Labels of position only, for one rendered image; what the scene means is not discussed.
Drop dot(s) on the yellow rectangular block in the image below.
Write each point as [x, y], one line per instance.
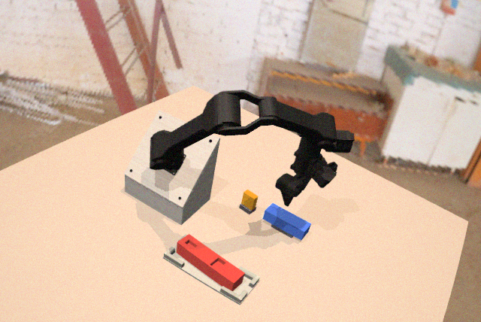
[249, 199]

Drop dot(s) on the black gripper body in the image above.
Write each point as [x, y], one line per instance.
[293, 186]

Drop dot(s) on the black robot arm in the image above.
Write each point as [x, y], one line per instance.
[222, 116]

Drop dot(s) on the red rectangular block with slot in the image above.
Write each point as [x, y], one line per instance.
[210, 263]

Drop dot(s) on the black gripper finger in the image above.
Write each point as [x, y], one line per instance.
[306, 181]
[287, 199]

